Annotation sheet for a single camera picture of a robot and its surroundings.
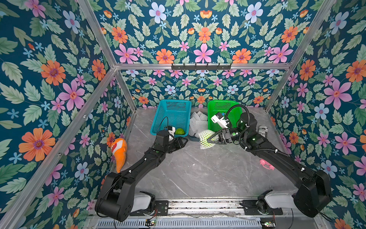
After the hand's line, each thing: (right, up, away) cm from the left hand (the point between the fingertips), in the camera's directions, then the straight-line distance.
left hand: (187, 140), depth 84 cm
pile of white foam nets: (+7, +10, +17) cm, 21 cm away
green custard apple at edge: (-6, +4, +14) cm, 16 cm away
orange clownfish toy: (-43, -6, +4) cm, 44 cm away
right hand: (+11, +4, -22) cm, 25 cm away
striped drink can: (+54, +5, +18) cm, 57 cm away
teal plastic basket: (-11, +18, +31) cm, 37 cm away
